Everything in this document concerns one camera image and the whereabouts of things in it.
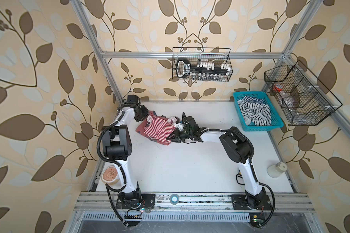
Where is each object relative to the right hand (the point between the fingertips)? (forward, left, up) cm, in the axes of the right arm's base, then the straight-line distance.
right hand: (167, 138), depth 92 cm
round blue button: (-33, -4, -6) cm, 34 cm away
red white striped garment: (+9, +5, -1) cm, 10 cm away
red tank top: (+9, +19, -1) cm, 21 cm away
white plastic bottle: (-23, -59, 0) cm, 63 cm away
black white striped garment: (+22, -64, -1) cm, 68 cm away
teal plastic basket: (+10, -75, +1) cm, 76 cm away
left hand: (+17, +14, +7) cm, 24 cm away
